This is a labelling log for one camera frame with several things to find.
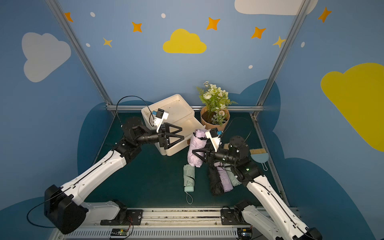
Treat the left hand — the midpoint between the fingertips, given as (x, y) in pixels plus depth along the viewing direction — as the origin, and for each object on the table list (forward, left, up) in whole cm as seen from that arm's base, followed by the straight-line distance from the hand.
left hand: (182, 131), depth 63 cm
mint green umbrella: (-9, -3, -34) cm, 36 cm away
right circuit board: (-33, -31, -40) cm, 60 cm away
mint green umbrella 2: (-9, -29, -33) cm, 45 cm away
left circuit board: (-34, +31, -38) cm, 60 cm away
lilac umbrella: (-9, -24, -34) cm, 42 cm away
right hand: (-4, -7, -7) cm, 10 cm away
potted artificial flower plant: (+30, -18, -20) cm, 41 cm away
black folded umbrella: (-13, -18, -30) cm, 38 cm away
